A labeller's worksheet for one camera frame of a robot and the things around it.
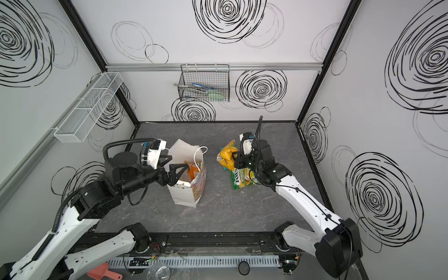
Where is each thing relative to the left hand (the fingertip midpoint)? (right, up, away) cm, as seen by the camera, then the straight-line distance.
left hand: (179, 162), depth 61 cm
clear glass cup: (-10, -44, +7) cm, 46 cm away
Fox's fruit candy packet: (+25, -12, +28) cm, 39 cm away
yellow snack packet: (+16, +1, +12) cm, 20 cm away
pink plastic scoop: (-31, -42, +5) cm, 53 cm away
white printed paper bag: (+1, -13, +9) cm, 16 cm away
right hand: (+18, +1, +15) cm, 23 cm away
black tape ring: (+23, -37, 0) cm, 44 cm away
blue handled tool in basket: (+3, +36, +30) cm, 47 cm away
